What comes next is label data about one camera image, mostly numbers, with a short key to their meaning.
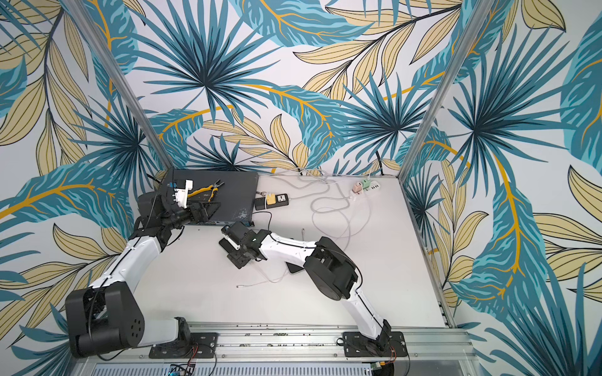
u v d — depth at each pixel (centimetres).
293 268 88
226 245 81
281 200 107
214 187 107
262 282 86
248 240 71
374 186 113
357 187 107
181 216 72
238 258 80
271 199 103
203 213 72
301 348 75
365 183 109
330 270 52
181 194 73
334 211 109
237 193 112
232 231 70
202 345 73
